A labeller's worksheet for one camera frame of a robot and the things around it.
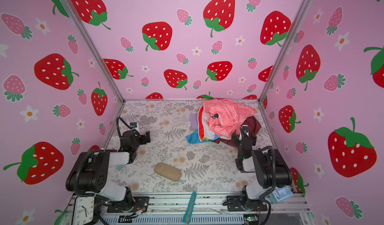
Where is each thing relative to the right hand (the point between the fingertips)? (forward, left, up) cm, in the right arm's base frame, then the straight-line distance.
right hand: (244, 131), depth 90 cm
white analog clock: (-51, +78, -6) cm, 93 cm away
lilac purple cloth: (+14, +34, -9) cm, 38 cm away
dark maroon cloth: (+9, -8, -7) cm, 14 cm away
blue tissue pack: (-32, -15, -5) cm, 36 cm away
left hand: (-6, +65, -2) cm, 66 cm away
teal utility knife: (-45, +28, -10) cm, 54 cm away
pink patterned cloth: (+7, +12, +5) cm, 15 cm away
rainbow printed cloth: (0, +25, -7) cm, 26 cm away
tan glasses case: (-28, +43, -6) cm, 51 cm away
